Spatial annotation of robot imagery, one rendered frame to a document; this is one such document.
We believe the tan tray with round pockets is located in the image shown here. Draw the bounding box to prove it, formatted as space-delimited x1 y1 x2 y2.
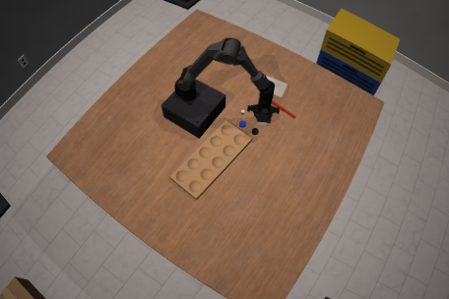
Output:
169 120 252 200

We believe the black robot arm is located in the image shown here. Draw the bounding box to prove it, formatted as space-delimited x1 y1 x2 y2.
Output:
174 37 275 125

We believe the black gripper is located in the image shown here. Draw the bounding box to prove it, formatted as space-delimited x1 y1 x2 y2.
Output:
247 102 280 119

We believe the cream sheet of paper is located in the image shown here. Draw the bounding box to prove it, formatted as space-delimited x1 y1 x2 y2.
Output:
267 76 288 97

